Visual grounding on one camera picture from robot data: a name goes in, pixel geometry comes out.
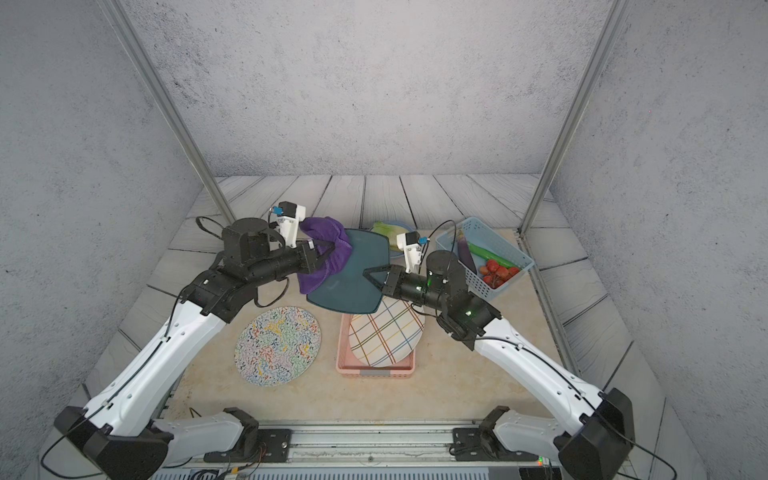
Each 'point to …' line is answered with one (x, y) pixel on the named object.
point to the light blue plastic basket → (484, 237)
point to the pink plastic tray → (349, 367)
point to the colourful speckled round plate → (277, 346)
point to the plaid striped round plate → (387, 336)
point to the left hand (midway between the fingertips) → (339, 247)
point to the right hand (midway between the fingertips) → (363, 277)
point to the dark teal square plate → (349, 290)
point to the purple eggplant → (464, 255)
